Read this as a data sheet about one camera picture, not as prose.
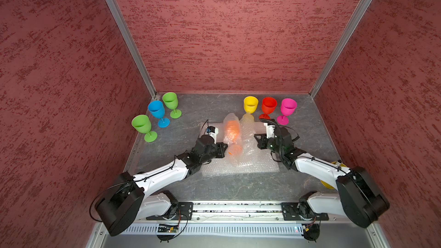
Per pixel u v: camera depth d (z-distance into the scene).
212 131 0.75
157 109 0.93
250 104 0.99
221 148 0.73
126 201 0.41
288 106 0.99
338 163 0.77
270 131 0.77
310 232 0.71
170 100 0.98
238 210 0.76
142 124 0.87
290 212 0.74
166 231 0.72
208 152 0.66
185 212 0.74
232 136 0.85
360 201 0.42
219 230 0.77
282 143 0.66
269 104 0.95
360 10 0.80
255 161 0.79
